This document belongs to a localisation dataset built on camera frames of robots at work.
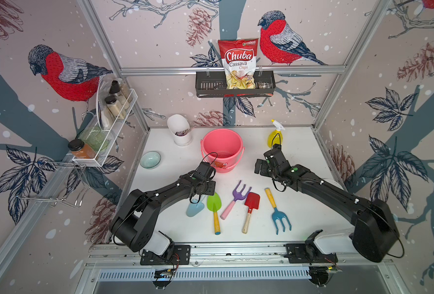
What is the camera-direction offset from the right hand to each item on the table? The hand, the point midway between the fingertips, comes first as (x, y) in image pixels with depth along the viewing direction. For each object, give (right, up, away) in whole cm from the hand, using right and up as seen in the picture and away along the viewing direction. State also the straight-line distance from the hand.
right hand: (262, 164), depth 86 cm
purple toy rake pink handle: (-12, -17, +4) cm, 21 cm away
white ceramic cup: (-45, +19, +23) cm, 54 cm away
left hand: (-25, -10, +4) cm, 27 cm away
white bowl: (+43, -10, +12) cm, 46 cm away
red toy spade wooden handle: (-5, -18, 0) cm, 19 cm away
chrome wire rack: (-71, -2, -30) cm, 77 cm away
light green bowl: (-61, +1, +15) cm, 62 cm away
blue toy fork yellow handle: (+6, -23, -3) cm, 24 cm away
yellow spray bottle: (+11, +14, +15) cm, 23 cm away
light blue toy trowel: (-33, -21, -1) cm, 39 cm away
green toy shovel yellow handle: (-23, -19, +1) cm, 30 cm away
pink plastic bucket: (-20, +7, +19) cm, 29 cm away
